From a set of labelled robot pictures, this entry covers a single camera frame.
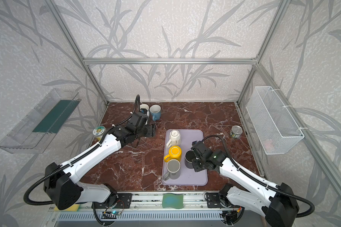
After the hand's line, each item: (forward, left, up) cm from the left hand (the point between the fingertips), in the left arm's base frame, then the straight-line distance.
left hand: (153, 124), depth 81 cm
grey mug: (-19, -12, -18) cm, 29 cm away
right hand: (-16, -25, -12) cm, 32 cm away
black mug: (-14, -21, -13) cm, 28 cm away
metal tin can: (+5, -55, -15) cm, 57 cm away
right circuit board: (-43, -41, -23) cm, 63 cm away
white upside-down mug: (-4, -13, -12) cm, 18 cm away
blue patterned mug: (+21, +3, -13) cm, 24 cm away
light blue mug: (-1, +4, +13) cm, 14 cm away
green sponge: (-36, -12, -18) cm, 42 cm away
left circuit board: (-42, +20, -22) cm, 52 cm away
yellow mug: (-13, -13, -12) cm, 21 cm away
